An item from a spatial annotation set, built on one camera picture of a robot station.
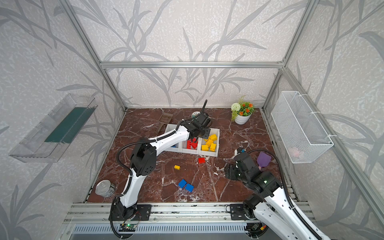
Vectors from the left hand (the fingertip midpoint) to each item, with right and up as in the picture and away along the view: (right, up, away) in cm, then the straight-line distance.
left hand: (208, 128), depth 94 cm
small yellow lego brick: (-19, -23, -6) cm, 30 cm away
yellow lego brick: (+4, -6, +6) cm, 10 cm away
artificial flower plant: (+24, +13, +8) cm, 28 cm away
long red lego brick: (-10, -8, -8) cm, 15 cm away
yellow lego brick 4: (+3, -12, +1) cm, 13 cm away
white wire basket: (+38, -2, -33) cm, 50 cm away
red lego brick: (-4, -20, -1) cm, 21 cm away
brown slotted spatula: (-33, +6, +21) cm, 40 cm away
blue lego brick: (-11, -32, -13) cm, 36 cm away
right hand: (+10, -18, -18) cm, 27 cm away
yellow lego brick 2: (0, -10, +5) cm, 11 cm away
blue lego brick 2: (-15, -30, -11) cm, 36 cm away
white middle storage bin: (-17, -13, +2) cm, 21 cm away
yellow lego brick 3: (-2, -13, +1) cm, 13 cm away
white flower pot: (+25, +5, +13) cm, 28 cm away
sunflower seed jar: (-9, +9, +11) cm, 17 cm away
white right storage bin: (+5, -3, +5) cm, 8 cm away
